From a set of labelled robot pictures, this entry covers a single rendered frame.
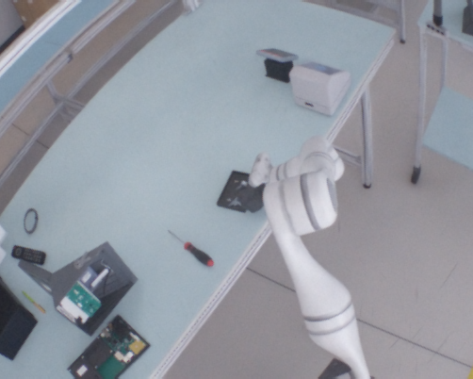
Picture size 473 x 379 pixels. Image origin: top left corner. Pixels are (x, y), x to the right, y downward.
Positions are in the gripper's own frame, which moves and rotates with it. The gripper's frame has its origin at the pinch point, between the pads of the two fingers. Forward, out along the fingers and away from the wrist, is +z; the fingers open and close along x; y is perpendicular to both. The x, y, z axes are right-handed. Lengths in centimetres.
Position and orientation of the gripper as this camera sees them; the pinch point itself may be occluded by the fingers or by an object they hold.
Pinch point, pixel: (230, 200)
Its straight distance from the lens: 138.9
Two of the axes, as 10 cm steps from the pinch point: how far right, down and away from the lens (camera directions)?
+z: -5.4, 2.9, 7.9
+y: 7.9, 5.0, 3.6
